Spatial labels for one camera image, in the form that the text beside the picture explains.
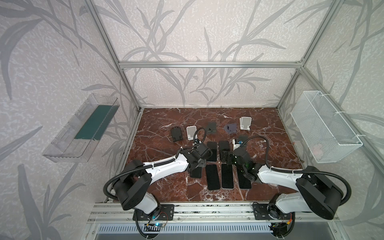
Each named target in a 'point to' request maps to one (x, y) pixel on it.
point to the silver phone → (227, 176)
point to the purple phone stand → (230, 128)
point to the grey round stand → (211, 127)
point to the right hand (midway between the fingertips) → (227, 147)
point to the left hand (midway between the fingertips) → (201, 155)
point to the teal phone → (212, 145)
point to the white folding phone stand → (245, 122)
